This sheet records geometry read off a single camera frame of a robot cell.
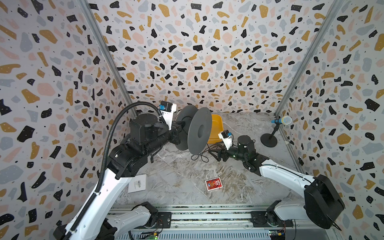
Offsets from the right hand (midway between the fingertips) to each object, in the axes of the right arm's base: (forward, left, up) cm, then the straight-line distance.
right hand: (211, 145), depth 78 cm
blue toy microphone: (+16, -42, +3) cm, 45 cm away
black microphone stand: (+18, -43, -21) cm, 51 cm away
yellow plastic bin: (+30, -6, -22) cm, 38 cm away
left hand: (-5, +11, +25) cm, 28 cm away
